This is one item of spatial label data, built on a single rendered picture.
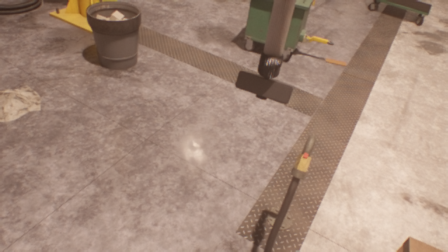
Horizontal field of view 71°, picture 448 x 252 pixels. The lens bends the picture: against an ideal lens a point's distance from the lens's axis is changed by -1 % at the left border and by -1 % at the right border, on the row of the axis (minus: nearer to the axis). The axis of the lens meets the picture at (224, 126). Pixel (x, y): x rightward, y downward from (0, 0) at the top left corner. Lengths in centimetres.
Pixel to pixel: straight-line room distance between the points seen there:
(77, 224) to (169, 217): 42
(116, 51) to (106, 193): 122
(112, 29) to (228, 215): 155
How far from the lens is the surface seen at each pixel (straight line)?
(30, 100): 246
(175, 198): 171
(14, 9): 385
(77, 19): 357
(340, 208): 190
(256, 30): 302
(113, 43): 257
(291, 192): 126
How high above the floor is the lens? 137
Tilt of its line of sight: 39 degrees down
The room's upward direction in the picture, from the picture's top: 9 degrees clockwise
